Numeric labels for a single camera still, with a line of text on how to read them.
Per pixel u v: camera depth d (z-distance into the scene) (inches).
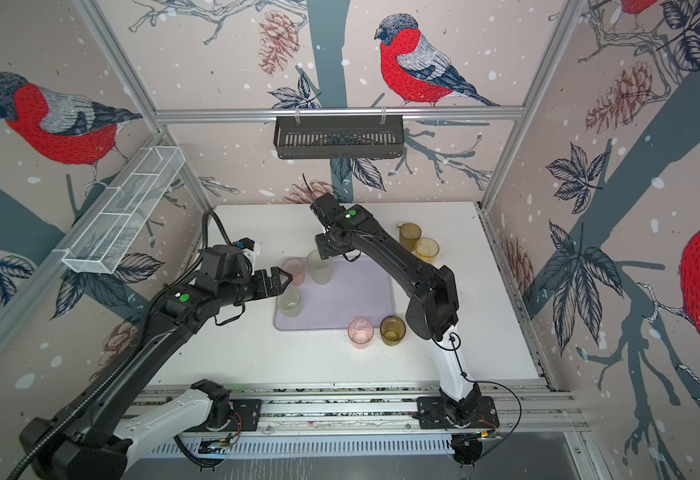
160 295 20.5
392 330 33.7
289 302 36.4
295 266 37.6
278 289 25.9
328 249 30.4
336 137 41.9
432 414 28.7
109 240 28.7
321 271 38.4
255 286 25.9
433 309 20.0
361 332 34.4
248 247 26.6
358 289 37.2
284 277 28.0
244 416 28.7
